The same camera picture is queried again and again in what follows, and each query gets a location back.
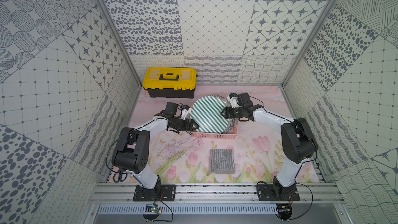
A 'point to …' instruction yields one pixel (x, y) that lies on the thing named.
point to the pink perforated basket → (230, 134)
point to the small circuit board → (156, 210)
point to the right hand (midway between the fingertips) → (226, 114)
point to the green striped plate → (206, 112)
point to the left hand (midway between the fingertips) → (192, 124)
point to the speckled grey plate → (228, 104)
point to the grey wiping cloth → (222, 160)
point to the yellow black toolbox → (170, 82)
